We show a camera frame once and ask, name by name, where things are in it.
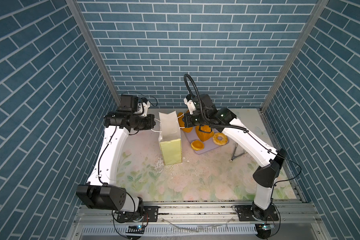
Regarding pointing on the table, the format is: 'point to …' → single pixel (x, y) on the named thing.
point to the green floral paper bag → (169, 138)
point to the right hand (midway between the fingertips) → (180, 117)
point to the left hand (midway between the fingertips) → (156, 122)
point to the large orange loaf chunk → (203, 135)
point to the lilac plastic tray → (209, 144)
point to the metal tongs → (234, 157)
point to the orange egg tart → (197, 145)
